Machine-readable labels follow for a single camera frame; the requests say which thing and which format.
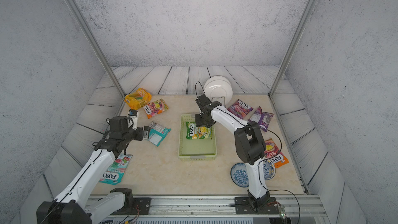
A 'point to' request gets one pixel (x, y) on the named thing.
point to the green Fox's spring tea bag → (193, 131)
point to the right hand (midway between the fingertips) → (198, 123)
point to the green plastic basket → (196, 143)
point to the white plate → (218, 88)
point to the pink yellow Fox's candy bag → (155, 108)
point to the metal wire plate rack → (222, 97)
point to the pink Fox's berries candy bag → (240, 109)
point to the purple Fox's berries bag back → (262, 118)
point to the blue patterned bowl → (240, 175)
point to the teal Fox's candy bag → (158, 134)
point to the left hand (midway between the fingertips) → (144, 126)
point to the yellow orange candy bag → (138, 98)
